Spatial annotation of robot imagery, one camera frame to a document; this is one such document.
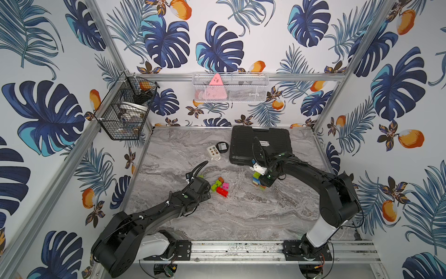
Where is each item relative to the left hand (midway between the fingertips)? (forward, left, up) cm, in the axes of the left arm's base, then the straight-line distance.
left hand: (202, 190), depth 87 cm
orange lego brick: (+7, -32, -5) cm, 33 cm away
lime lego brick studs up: (+3, -5, -3) cm, 7 cm away
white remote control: (+24, -3, -1) cm, 25 cm away
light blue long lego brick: (+7, -28, +1) cm, 28 cm away
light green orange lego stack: (+8, -27, +5) cm, 28 cm away
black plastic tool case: (+29, -22, +5) cm, 37 cm away
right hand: (+8, -32, +1) cm, 34 cm away
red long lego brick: (+1, -10, -3) cm, 10 cm away
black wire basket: (+31, +45, +22) cm, 59 cm away
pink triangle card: (+42, -3, +31) cm, 52 cm away
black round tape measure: (+31, -8, -3) cm, 32 cm away
